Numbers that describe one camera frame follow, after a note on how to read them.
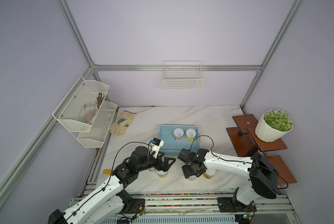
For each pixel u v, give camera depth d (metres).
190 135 0.96
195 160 0.60
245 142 1.03
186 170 0.74
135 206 0.73
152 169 0.64
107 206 0.57
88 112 0.78
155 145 0.65
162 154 0.76
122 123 1.08
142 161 0.57
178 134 0.97
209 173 0.79
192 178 0.79
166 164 0.63
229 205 0.73
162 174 0.80
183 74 0.98
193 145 0.98
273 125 0.65
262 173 0.44
